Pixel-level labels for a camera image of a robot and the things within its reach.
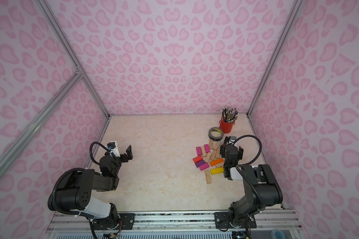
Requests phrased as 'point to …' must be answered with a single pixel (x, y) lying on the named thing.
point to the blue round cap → (277, 234)
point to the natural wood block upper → (217, 145)
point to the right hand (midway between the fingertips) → (231, 143)
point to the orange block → (213, 163)
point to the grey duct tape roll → (216, 134)
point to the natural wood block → (208, 157)
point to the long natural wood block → (208, 176)
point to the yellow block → (215, 171)
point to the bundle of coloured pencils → (229, 115)
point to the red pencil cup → (226, 127)
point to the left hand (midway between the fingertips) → (127, 145)
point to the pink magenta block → (204, 166)
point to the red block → (197, 159)
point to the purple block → (197, 164)
